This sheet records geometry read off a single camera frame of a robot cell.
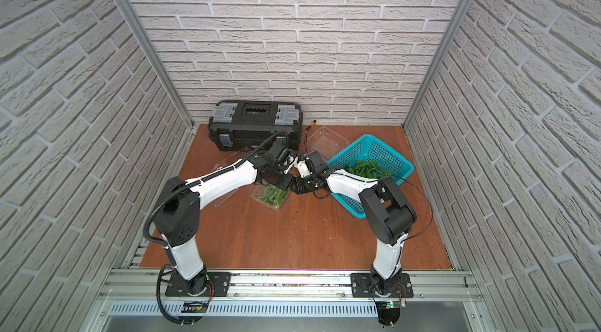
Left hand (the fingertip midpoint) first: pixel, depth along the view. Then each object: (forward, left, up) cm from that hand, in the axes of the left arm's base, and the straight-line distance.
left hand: (293, 180), depth 89 cm
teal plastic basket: (+18, -34, -2) cm, 39 cm away
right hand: (0, -1, -5) cm, 5 cm away
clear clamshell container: (+14, +30, -7) cm, 34 cm away
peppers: (-4, +8, -6) cm, 10 cm away
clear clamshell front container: (-3, +13, -3) cm, 13 cm away
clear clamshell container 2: (+27, -16, -9) cm, 33 cm away
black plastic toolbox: (+24, +21, +5) cm, 32 cm away
